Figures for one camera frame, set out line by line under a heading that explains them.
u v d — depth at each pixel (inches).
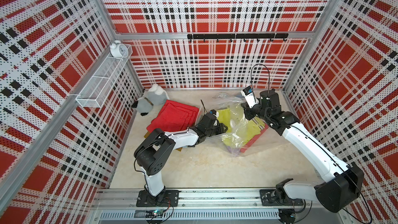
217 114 33.8
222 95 44.1
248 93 25.6
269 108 22.3
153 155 18.8
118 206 28.6
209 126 28.4
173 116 37.0
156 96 42.2
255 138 35.7
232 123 33.1
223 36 34.9
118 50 31.5
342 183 14.9
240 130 30.9
